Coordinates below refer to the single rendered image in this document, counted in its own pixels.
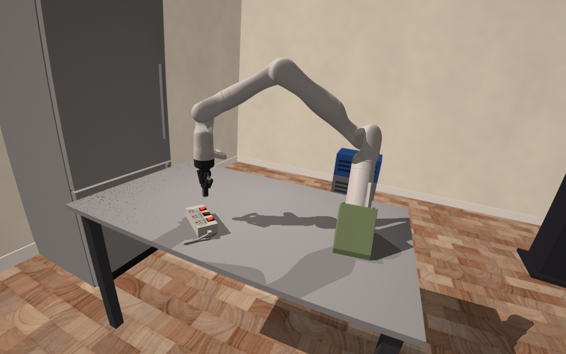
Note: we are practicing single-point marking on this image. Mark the beige power strip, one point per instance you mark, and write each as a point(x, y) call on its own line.
point(202, 222)

